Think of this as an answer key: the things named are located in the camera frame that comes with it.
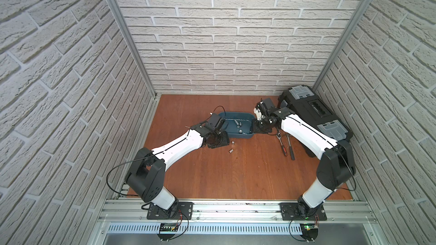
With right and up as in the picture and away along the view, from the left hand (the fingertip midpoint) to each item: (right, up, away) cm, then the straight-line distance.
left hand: (229, 139), depth 85 cm
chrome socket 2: (+1, -8, +7) cm, 11 cm away
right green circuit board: (+33, -36, -15) cm, 51 cm away
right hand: (+13, +5, +2) cm, 15 cm away
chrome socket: (+2, -3, +10) cm, 11 cm away
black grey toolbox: (+44, +17, +7) cm, 47 cm away
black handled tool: (+35, -8, +8) cm, 37 cm away
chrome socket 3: (+7, +3, +13) cm, 15 cm away
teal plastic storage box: (+6, +6, +18) cm, 20 cm away
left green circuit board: (-28, -37, -13) cm, 48 cm away
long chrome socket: (+5, +8, +19) cm, 21 cm away
